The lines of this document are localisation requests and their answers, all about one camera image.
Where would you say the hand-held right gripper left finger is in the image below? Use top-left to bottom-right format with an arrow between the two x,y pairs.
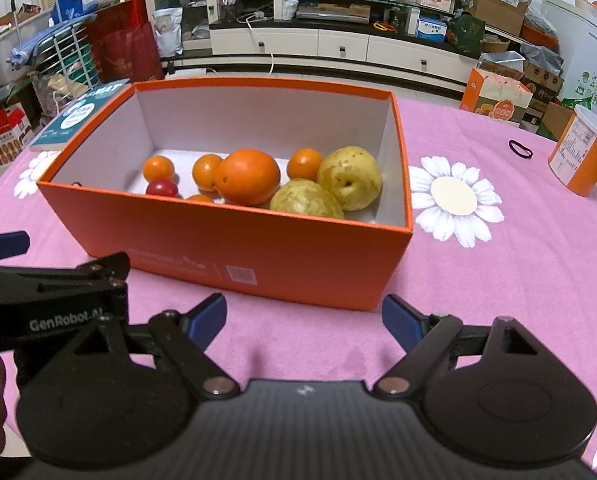
53,293 -> 240,400

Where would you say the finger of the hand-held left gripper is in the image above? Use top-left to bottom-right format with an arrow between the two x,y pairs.
0,252 -> 130,306
0,231 -> 30,263

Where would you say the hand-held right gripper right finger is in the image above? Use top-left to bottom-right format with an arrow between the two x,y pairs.
373,294 -> 559,401

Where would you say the orange cardboard box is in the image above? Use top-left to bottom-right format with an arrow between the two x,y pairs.
37,78 -> 413,312

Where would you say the red tomato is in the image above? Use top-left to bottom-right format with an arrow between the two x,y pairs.
145,179 -> 180,198

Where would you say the small orange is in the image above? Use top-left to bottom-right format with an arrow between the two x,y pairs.
286,148 -> 324,182
143,155 -> 176,183
192,154 -> 224,192

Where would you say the red and white carton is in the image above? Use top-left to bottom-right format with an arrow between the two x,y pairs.
0,105 -> 34,166

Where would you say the pink daisy tablecloth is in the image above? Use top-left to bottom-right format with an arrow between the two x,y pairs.
0,77 -> 597,480

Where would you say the teal book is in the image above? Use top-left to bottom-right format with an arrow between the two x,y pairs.
28,78 -> 132,153

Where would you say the large orange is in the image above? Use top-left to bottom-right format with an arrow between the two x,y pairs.
214,148 -> 281,206

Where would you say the yellow pear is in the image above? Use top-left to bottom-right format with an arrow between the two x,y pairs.
317,146 -> 383,212
269,178 -> 345,220

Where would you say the dark red shopping bag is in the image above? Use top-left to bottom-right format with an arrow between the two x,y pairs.
96,22 -> 165,83

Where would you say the orange gift bag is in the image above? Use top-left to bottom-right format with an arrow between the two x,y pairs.
459,67 -> 533,126

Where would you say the orange and white canister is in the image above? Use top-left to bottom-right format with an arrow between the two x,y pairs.
547,105 -> 597,197

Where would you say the white power strip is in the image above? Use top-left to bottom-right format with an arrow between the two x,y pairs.
166,62 -> 219,81

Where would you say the blue bag with white logo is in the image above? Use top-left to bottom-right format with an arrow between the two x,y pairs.
53,0 -> 99,23

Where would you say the plain cardboard box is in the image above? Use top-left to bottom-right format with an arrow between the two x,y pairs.
541,100 -> 577,141

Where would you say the red paper bag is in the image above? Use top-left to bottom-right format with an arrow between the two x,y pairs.
86,0 -> 149,41

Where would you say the white pouch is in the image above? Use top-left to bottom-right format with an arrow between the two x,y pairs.
151,6 -> 184,58

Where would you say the printed brown cardboard box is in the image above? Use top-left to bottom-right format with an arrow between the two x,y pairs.
521,62 -> 565,106

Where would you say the white plastic bin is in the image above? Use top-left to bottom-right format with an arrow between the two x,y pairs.
481,50 -> 524,71

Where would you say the dark green bag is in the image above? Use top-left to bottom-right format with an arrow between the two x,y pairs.
446,12 -> 487,60

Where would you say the white and black TV cabinet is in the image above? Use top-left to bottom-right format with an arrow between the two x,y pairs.
181,0 -> 479,103

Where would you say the blue and white box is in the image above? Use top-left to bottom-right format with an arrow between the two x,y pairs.
416,14 -> 448,42

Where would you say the white glass-door cabinet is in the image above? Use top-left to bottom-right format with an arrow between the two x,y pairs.
142,0 -> 219,53

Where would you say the silver disc player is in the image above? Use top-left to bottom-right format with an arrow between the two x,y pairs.
296,4 -> 372,25

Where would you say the orange basin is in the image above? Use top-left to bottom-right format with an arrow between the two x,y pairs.
521,22 -> 559,48

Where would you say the open cardboard box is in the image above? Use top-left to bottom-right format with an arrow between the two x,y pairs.
469,0 -> 533,37

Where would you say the white refrigerator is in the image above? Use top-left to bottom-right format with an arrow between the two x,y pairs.
541,0 -> 597,111

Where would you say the wire basket trolley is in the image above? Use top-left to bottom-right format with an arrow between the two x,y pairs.
11,0 -> 102,116

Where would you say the white cable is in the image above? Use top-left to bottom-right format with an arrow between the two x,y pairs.
246,15 -> 275,78

